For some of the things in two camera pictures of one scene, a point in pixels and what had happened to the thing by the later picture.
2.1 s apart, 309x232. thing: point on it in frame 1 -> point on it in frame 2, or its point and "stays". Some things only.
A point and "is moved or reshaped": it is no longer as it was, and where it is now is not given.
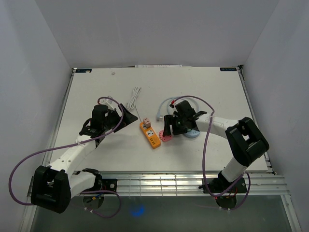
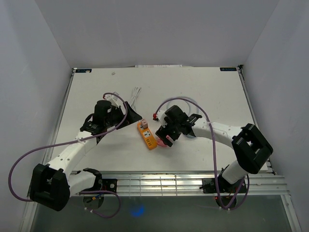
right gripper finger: (178, 127) -> (174, 136)
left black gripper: (127, 119) stays
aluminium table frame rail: (141, 184) stays
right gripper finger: (168, 120) -> (162, 134)
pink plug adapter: (164, 138) is moved or reshaped
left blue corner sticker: (88, 70) stays
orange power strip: (152, 137) is moved or reshaped
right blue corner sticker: (228, 69) stays
